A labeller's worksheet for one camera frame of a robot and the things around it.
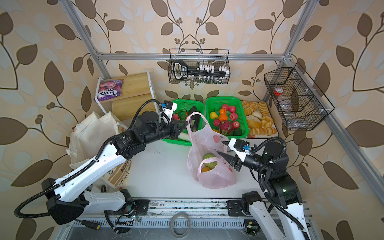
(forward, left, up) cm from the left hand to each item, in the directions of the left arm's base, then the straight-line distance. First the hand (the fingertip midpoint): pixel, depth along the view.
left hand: (189, 122), depth 62 cm
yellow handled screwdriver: (-34, +46, -36) cm, 68 cm away
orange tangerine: (+30, -21, -32) cm, 48 cm away
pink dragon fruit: (+19, -21, -28) cm, 40 cm away
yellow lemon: (+33, -14, -33) cm, 49 cm away
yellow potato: (-9, -8, -30) cm, 32 cm away
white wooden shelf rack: (+24, +31, -4) cm, 40 cm away
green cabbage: (-6, -12, -30) cm, 33 cm away
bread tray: (+28, -47, -33) cm, 64 cm away
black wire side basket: (+16, -55, -3) cm, 57 cm away
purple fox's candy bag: (+24, +46, -3) cm, 52 cm away
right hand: (-10, -14, -3) cm, 17 cm away
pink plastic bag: (-16, -15, -17) cm, 28 cm away
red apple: (+31, -29, -32) cm, 53 cm away
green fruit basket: (+44, -15, -32) cm, 57 cm away
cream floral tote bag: (+1, +54, -16) cm, 57 cm away
